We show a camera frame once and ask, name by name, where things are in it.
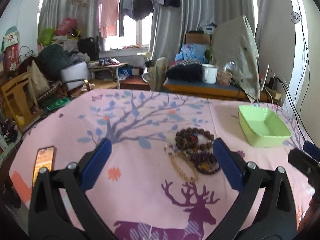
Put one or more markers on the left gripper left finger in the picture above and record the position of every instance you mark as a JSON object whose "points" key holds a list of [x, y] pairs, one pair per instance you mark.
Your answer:
{"points": [[48, 218]]}

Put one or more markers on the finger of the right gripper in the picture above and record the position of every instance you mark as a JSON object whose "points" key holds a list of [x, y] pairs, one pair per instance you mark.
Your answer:
{"points": [[311, 149], [306, 165]]}

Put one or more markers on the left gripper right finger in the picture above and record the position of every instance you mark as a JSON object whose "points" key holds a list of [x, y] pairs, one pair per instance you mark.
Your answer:
{"points": [[276, 216]]}

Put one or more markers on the smartphone orange screen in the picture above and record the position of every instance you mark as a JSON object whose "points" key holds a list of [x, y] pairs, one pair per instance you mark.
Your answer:
{"points": [[44, 158]]}

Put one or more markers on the green plastic tray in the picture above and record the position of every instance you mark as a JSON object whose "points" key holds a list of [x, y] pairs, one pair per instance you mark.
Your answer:
{"points": [[262, 127]]}

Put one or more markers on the pink printed bed sheet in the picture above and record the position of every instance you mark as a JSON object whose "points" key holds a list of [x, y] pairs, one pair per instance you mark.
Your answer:
{"points": [[139, 194]]}

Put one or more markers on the yellow wooden chair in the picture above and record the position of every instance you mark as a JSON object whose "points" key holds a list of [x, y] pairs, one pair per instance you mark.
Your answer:
{"points": [[21, 101]]}

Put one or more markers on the bag of biscuits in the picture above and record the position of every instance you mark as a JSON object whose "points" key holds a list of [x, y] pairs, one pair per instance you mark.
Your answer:
{"points": [[224, 74]]}

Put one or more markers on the white enamel mug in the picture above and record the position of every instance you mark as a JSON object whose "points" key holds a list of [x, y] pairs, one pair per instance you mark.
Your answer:
{"points": [[209, 73]]}

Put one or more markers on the grey dotted cloth cover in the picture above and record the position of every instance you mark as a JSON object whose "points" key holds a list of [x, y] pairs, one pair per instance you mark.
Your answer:
{"points": [[233, 41]]}

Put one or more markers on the blue topped wooden desk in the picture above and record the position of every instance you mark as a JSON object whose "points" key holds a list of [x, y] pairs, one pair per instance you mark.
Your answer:
{"points": [[204, 90]]}

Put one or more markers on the small folding table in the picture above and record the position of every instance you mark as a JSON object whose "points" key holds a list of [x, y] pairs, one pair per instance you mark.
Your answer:
{"points": [[113, 69]]}

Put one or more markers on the dark folded garment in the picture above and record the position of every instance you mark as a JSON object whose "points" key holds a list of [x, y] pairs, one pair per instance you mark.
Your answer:
{"points": [[185, 72]]}

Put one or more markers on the dark green bag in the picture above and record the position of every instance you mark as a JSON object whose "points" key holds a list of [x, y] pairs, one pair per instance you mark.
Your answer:
{"points": [[53, 59]]}

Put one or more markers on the light blue clothes pile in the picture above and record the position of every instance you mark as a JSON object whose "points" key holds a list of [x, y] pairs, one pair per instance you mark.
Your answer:
{"points": [[192, 51]]}

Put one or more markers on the cardboard box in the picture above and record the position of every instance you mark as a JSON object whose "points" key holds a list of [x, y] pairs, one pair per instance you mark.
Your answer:
{"points": [[197, 38]]}

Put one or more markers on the grey curtain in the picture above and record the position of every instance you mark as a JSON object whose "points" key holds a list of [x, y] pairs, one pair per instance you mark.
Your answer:
{"points": [[170, 25]]}

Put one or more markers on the pink hanging garment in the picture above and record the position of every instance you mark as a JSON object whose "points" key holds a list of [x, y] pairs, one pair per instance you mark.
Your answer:
{"points": [[108, 17]]}

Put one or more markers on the dark hanging garment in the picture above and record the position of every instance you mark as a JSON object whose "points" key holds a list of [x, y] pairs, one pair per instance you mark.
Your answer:
{"points": [[141, 9]]}

